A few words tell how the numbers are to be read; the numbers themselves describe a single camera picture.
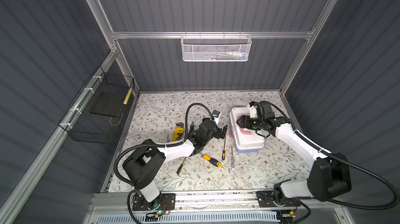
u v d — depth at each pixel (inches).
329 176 16.3
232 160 34.1
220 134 30.5
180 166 33.2
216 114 29.0
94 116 28.2
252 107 30.8
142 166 17.9
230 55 36.1
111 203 29.7
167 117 41.4
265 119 25.7
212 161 33.3
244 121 29.9
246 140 32.3
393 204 14.9
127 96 31.7
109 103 29.7
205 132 25.7
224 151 35.1
